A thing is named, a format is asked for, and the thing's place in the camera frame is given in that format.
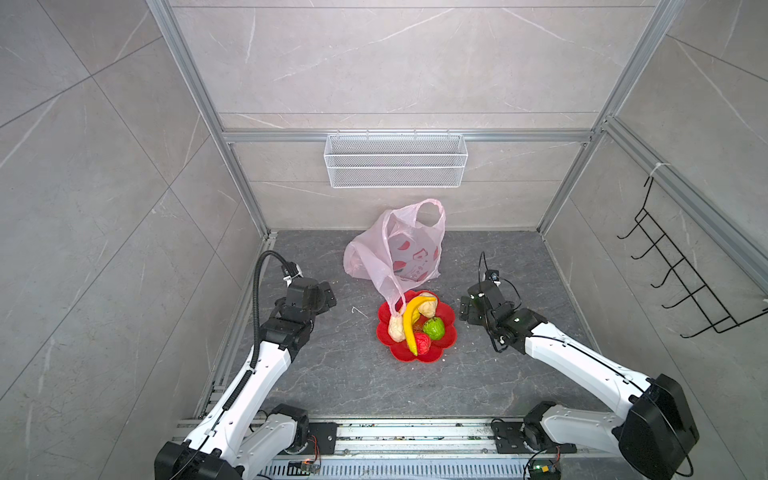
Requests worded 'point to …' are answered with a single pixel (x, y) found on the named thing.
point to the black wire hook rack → (718, 318)
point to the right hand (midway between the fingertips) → (478, 301)
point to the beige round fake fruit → (428, 308)
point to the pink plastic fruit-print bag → (402, 245)
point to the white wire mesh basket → (390, 160)
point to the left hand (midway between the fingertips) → (310, 285)
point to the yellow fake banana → (410, 319)
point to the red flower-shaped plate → (401, 349)
